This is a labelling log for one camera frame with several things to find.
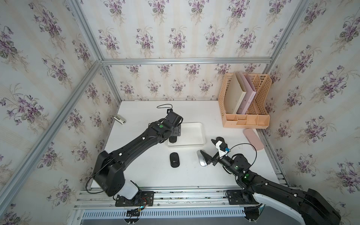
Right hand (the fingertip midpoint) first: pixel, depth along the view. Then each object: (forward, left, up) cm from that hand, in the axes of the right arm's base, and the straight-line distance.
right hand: (209, 145), depth 75 cm
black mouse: (+14, -12, -16) cm, 24 cm away
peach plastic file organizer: (+28, -38, -8) cm, 48 cm away
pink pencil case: (+14, -35, -16) cm, 41 cm away
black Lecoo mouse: (-3, +19, -13) cm, 24 cm away
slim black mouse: (+12, +22, -15) cm, 29 cm away
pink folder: (+31, -28, +10) cm, 42 cm away
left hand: (+11, +19, -1) cm, 22 cm away
